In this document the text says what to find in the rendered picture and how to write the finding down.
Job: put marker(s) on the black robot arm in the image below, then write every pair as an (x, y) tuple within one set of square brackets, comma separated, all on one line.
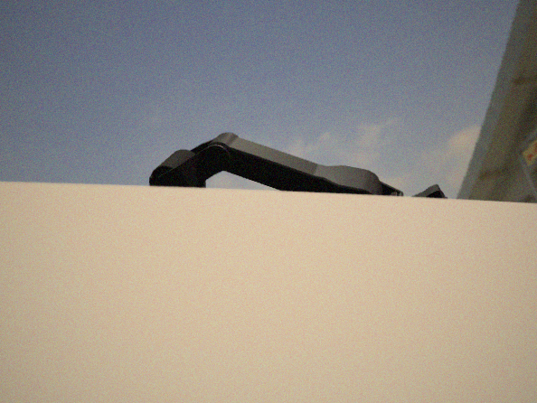
[(261, 164)]

